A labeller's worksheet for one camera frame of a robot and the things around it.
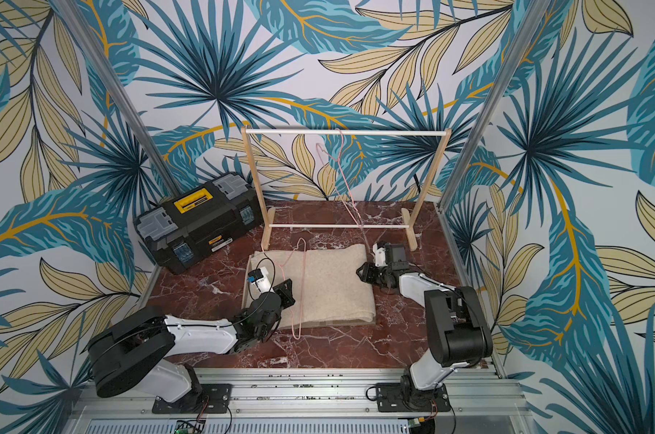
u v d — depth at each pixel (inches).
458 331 18.3
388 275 29.0
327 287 36.4
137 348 17.3
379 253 34.6
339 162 42.4
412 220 42.2
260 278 29.6
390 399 28.8
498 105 34.0
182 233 34.7
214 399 28.8
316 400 29.5
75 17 26.7
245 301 35.3
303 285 36.5
